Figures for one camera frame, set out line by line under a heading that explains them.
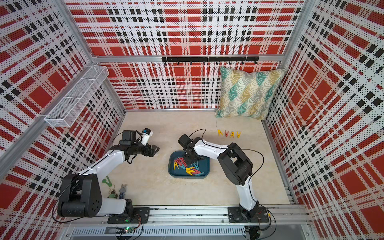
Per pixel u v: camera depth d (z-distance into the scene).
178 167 0.90
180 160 0.93
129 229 0.69
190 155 0.79
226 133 1.07
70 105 0.72
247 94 0.94
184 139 0.75
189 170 0.88
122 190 0.80
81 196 0.42
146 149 0.79
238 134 1.04
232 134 1.05
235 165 0.51
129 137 0.70
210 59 0.88
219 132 1.07
